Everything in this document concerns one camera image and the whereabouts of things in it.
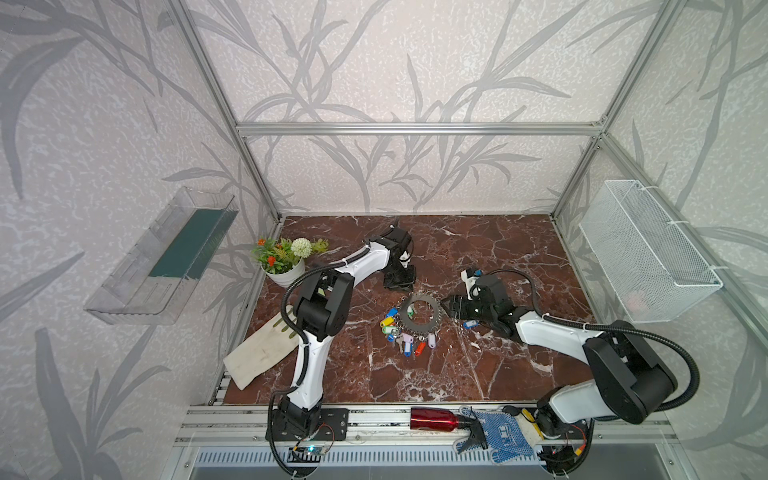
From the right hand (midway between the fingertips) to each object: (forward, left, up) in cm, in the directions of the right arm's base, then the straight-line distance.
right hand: (449, 294), depth 91 cm
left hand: (+6, +9, -2) cm, 11 cm away
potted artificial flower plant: (+7, +50, +8) cm, 51 cm away
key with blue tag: (-7, -7, -6) cm, 12 cm away
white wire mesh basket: (-10, -40, +28) cm, 50 cm away
